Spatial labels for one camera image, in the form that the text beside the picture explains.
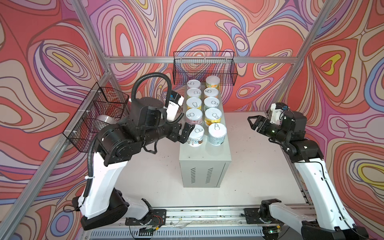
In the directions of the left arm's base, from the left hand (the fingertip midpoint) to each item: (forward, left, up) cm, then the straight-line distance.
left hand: (185, 119), depth 53 cm
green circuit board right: (-29, -40, -49) cm, 69 cm away
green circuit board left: (-29, +21, -49) cm, 61 cm away
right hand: (+9, -31, -13) cm, 35 cm away
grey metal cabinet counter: (-9, -7, -20) cm, 23 cm away
